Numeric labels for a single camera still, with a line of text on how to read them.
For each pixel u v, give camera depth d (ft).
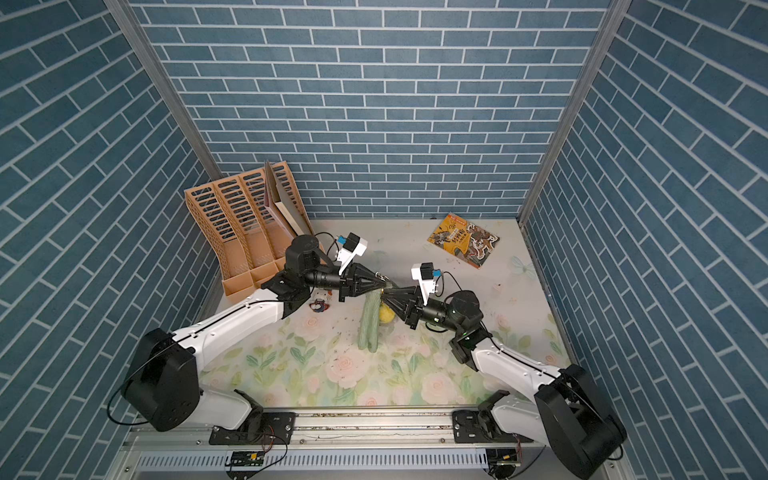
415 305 2.14
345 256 2.12
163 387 1.37
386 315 2.49
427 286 2.15
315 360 2.78
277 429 2.40
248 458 2.36
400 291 2.28
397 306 2.30
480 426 2.22
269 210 2.76
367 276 2.21
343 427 2.47
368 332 2.23
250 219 3.57
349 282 2.07
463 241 3.68
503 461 2.32
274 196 2.85
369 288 2.24
